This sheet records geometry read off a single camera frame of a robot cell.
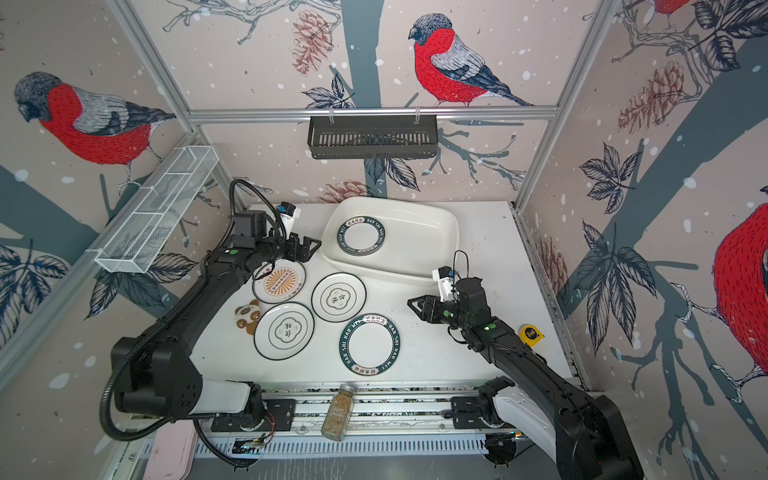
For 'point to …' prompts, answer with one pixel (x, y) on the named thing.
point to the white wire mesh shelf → (151, 221)
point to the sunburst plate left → (284, 282)
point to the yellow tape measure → (530, 335)
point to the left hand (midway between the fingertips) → (306, 237)
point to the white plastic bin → (399, 238)
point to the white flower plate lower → (282, 330)
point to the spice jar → (338, 414)
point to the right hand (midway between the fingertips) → (411, 307)
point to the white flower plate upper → (338, 297)
